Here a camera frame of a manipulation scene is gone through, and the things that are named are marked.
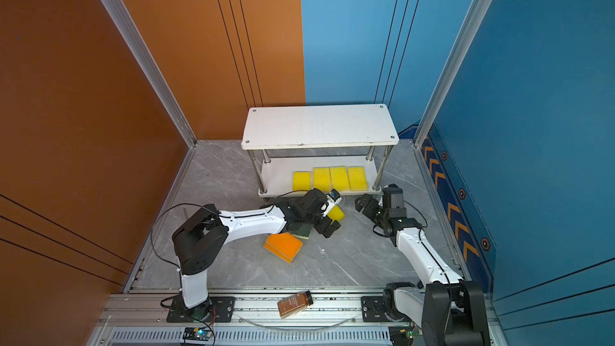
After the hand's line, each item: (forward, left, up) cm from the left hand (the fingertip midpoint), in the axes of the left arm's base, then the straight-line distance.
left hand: (333, 216), depth 88 cm
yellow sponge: (+16, -10, +1) cm, 19 cm away
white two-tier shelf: (+40, -6, -6) cm, 41 cm away
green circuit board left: (-35, +41, -8) cm, 54 cm away
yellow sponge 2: (+16, -3, +1) cm, 16 cm away
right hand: (+3, -11, +3) cm, 11 cm away
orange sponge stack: (-11, +17, 0) cm, 21 cm away
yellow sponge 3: (+16, +4, +2) cm, 16 cm away
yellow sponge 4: (+2, -1, -1) cm, 2 cm away
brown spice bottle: (-28, +13, -2) cm, 31 cm away
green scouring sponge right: (-6, +11, -1) cm, 12 cm away
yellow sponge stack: (+13, +13, +3) cm, 19 cm away
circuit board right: (-35, -19, -6) cm, 40 cm away
